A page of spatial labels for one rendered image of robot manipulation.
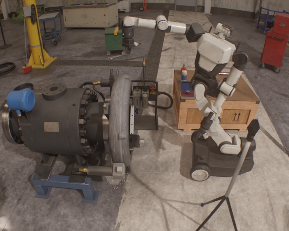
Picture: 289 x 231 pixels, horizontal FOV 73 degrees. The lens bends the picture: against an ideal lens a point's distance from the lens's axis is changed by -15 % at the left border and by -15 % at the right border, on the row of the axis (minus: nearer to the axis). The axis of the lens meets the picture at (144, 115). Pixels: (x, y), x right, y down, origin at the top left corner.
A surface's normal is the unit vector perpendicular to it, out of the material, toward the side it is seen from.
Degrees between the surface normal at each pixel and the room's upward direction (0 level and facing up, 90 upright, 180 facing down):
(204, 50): 83
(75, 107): 31
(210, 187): 0
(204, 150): 0
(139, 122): 0
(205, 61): 83
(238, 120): 90
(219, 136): 90
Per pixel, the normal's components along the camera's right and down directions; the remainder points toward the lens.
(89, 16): -0.30, 0.55
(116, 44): 0.04, 0.57
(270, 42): -0.61, 0.46
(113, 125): 0.00, 0.04
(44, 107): -0.01, -0.38
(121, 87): 0.01, -0.68
